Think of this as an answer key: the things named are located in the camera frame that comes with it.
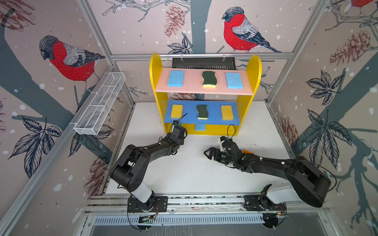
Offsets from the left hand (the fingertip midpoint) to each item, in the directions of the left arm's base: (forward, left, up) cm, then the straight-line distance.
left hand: (179, 132), depth 95 cm
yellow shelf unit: (+38, -19, -9) cm, 43 cm away
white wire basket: (-8, +41, +24) cm, 48 cm away
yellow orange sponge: (+10, -32, +8) cm, 34 cm away
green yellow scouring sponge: (+9, -16, +9) cm, 20 cm away
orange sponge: (-11, -42, -4) cm, 44 cm away
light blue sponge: (+7, -15, -4) cm, 17 cm away
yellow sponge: (+10, +2, +9) cm, 14 cm away
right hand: (-15, -18, -1) cm, 23 cm away
